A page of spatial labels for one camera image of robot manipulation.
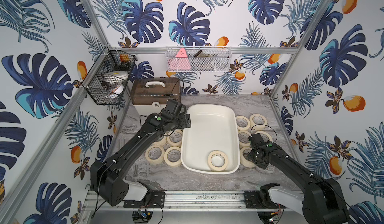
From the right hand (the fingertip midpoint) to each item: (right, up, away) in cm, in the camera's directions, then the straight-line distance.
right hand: (255, 159), depth 86 cm
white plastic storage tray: (-20, +16, +19) cm, 32 cm away
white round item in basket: (-76, +44, -6) cm, 88 cm away
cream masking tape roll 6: (-1, +19, +18) cm, 26 cm away
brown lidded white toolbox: (-62, +37, +7) cm, 73 cm away
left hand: (-41, +24, -8) cm, 48 cm away
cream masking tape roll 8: (+13, +12, +9) cm, 20 cm away
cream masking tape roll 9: (-6, -1, -5) cm, 8 cm away
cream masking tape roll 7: (+11, +21, +20) cm, 31 cm away
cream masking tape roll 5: (-21, -1, 0) cm, 21 cm away
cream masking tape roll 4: (-48, 0, +4) cm, 48 cm away
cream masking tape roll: (-47, +9, +11) cm, 49 cm away
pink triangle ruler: (-43, +57, +4) cm, 71 cm away
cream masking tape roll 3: (-59, +1, +4) cm, 59 cm away
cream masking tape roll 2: (-55, +9, +7) cm, 56 cm away
